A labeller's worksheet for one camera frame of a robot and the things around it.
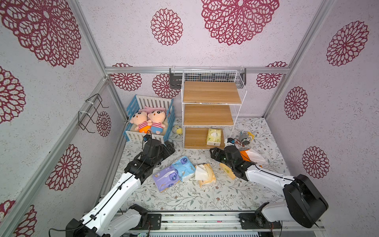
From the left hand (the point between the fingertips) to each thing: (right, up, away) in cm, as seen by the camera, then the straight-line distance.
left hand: (168, 148), depth 78 cm
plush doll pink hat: (-11, +19, +22) cm, 31 cm away
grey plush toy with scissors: (+49, +2, +22) cm, 54 cm away
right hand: (+27, -3, +11) cm, 30 cm away
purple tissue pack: (-2, -18, +5) cm, 19 cm away
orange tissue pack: (+51, -6, +12) cm, 52 cm away
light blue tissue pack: (+9, -14, +10) cm, 19 cm away
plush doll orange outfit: (-23, +18, +25) cm, 38 cm away
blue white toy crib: (-27, +31, +32) cm, 52 cm away
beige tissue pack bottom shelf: (+20, -16, +5) cm, 26 cm away
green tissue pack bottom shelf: (+28, +5, +22) cm, 36 cm away
